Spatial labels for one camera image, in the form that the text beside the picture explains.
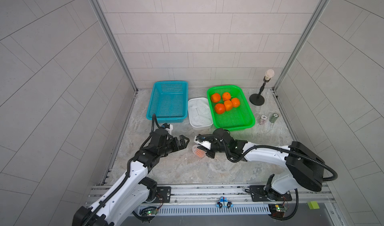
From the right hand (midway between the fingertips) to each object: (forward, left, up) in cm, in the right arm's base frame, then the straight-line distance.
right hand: (198, 147), depth 80 cm
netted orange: (+36, -14, -1) cm, 39 cm away
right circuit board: (-29, -35, -9) cm, 46 cm away
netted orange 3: (+29, -22, -2) cm, 37 cm away
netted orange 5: (-3, 0, -1) cm, 3 cm away
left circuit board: (-26, +25, -9) cm, 37 cm away
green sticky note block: (-28, -50, -6) cm, 58 cm away
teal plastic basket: (+38, +20, -5) cm, 43 cm away
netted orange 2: (+37, -22, -1) cm, 43 cm away
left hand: (+3, +7, +4) cm, 8 cm away
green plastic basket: (+21, -29, -7) cm, 36 cm away
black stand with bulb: (+37, -46, -7) cm, 60 cm away
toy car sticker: (-25, -10, -6) cm, 27 cm away
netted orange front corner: (+31, -27, -2) cm, 41 cm away
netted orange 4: (+26, -15, -1) cm, 30 cm away
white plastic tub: (+14, -2, -3) cm, 14 cm away
